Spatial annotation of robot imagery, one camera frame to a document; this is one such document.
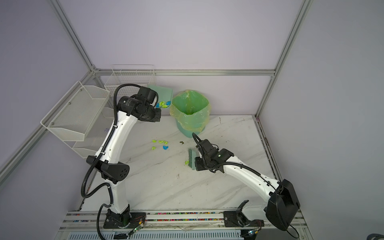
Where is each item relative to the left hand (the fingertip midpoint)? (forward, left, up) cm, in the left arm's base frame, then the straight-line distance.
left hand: (154, 117), depth 77 cm
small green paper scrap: (-10, -16, -29) cm, 35 cm away
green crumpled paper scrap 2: (+1, +7, -31) cm, 31 cm away
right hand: (-18, -22, -17) cm, 33 cm away
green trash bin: (+6, -13, -16) cm, 22 cm away
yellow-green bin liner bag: (+27, -19, -17) cm, 37 cm away
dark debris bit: (+6, -12, -30) cm, 33 cm away
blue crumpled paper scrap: (+1, -1, -30) cm, 30 cm away
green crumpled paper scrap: (+6, +2, -30) cm, 31 cm away
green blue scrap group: (+7, -4, +3) cm, 9 cm away
